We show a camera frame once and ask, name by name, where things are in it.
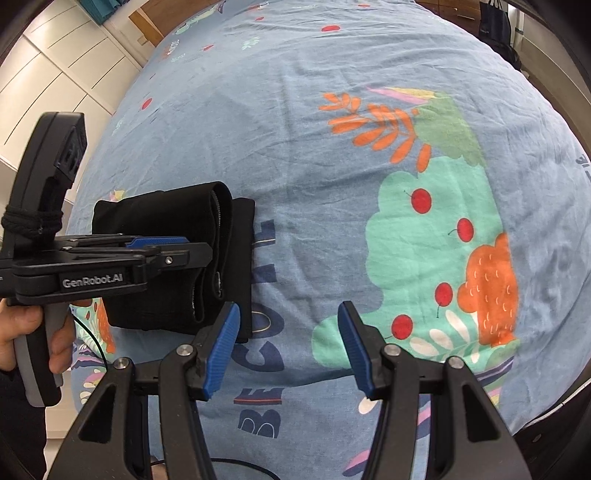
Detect person's left hand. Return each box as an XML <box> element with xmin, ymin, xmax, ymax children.
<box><xmin>0</xmin><ymin>299</ymin><xmax>93</xmax><ymax>374</ymax></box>

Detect wooden headboard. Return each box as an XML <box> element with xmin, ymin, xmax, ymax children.
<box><xmin>128</xmin><ymin>0</ymin><xmax>222</xmax><ymax>47</ymax></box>

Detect teal curtain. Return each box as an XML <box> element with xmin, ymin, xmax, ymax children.
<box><xmin>81</xmin><ymin>0</ymin><xmax>131</xmax><ymax>26</ymax></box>

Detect blue printed blanket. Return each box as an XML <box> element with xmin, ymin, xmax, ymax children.
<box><xmin>65</xmin><ymin>0</ymin><xmax>591</xmax><ymax>480</ymax></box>

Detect person's left forearm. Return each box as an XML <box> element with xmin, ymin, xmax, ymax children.
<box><xmin>0</xmin><ymin>368</ymin><xmax>48</xmax><ymax>480</ymax></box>

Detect wooden dresser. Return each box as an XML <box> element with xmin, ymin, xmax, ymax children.
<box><xmin>418</xmin><ymin>0</ymin><xmax>481</xmax><ymax>21</ymax></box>

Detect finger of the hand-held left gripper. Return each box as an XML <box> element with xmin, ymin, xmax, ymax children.
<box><xmin>121</xmin><ymin>242</ymin><xmax>214</xmax><ymax>284</ymax></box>
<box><xmin>58</xmin><ymin>233</ymin><xmax>191</xmax><ymax>254</ymax></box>

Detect black backpack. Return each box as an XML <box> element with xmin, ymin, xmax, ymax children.
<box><xmin>501</xmin><ymin>44</ymin><xmax>526</xmax><ymax>71</ymax></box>

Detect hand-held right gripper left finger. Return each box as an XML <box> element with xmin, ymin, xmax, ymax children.
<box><xmin>48</xmin><ymin>302</ymin><xmax>242</xmax><ymax>480</ymax></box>

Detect black wrist strap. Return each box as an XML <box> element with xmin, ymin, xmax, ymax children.
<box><xmin>1</xmin><ymin>204</ymin><xmax>64</xmax><ymax>239</ymax></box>

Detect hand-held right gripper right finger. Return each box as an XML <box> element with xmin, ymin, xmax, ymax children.
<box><xmin>338</xmin><ymin>301</ymin><xmax>532</xmax><ymax>480</ymax></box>

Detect white wardrobe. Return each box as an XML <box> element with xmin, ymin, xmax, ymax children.
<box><xmin>0</xmin><ymin>0</ymin><xmax>153</xmax><ymax>204</ymax></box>

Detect black tote bag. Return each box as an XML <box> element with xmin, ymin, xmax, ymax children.
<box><xmin>478</xmin><ymin>0</ymin><xmax>514</xmax><ymax>47</ymax></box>

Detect black pants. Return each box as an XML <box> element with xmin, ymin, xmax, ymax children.
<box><xmin>91</xmin><ymin>181</ymin><xmax>257</xmax><ymax>344</ymax></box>

